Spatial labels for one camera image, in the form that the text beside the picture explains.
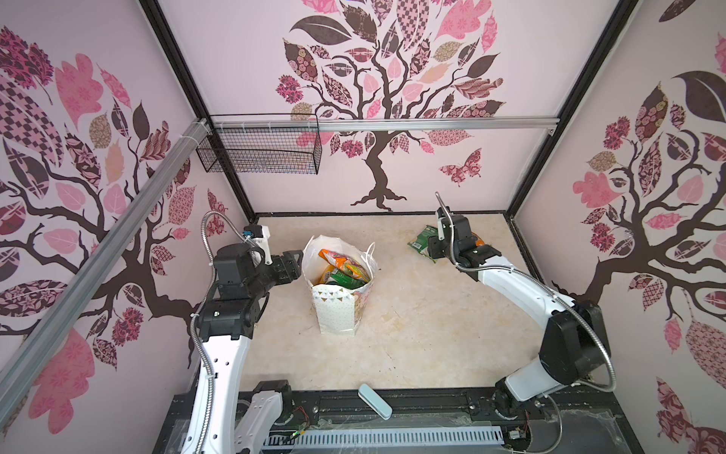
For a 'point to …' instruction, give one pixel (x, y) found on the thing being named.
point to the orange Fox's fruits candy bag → (478, 241)
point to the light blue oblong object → (376, 402)
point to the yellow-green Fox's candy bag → (344, 280)
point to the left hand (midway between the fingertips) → (291, 261)
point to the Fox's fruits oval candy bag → (345, 264)
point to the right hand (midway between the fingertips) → (437, 235)
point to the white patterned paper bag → (339, 309)
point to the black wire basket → (262, 151)
